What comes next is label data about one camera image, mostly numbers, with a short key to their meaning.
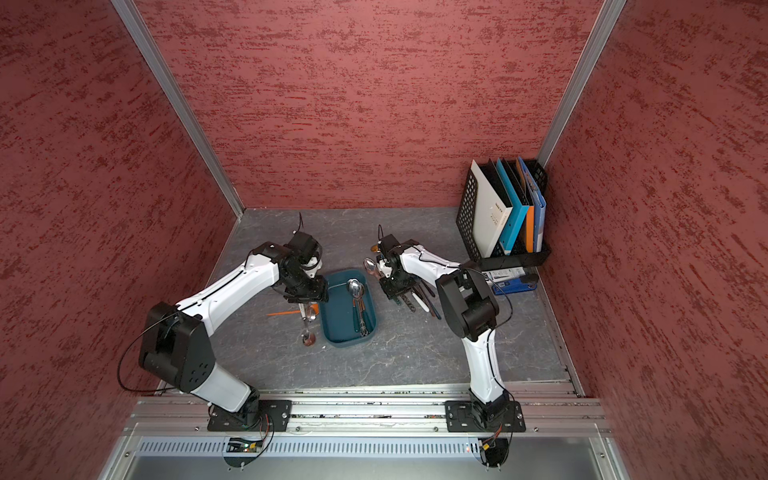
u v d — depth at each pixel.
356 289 0.95
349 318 0.90
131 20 0.71
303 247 0.69
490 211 0.88
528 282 0.98
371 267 1.02
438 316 0.92
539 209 0.83
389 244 0.81
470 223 1.03
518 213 0.83
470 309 0.54
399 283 0.83
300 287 0.72
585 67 0.80
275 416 0.74
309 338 0.86
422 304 0.95
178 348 0.43
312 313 0.92
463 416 0.74
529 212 0.83
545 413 0.76
